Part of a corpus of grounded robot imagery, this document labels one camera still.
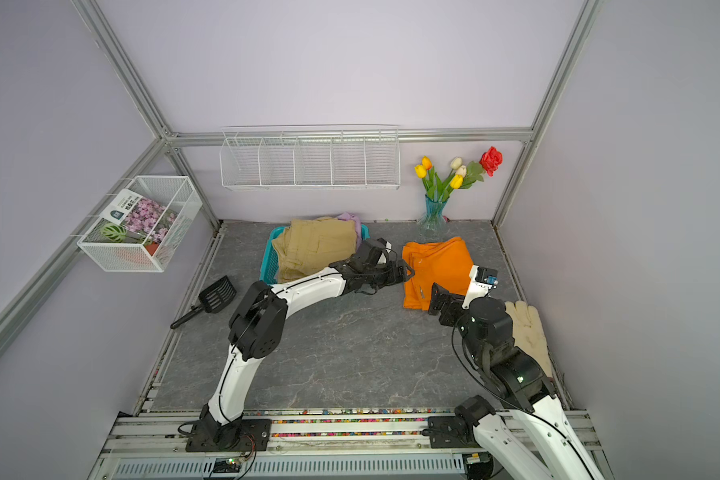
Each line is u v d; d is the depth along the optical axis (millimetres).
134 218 732
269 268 962
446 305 604
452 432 737
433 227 1129
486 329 475
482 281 559
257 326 549
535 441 435
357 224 1044
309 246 997
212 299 992
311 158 997
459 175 918
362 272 756
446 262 1030
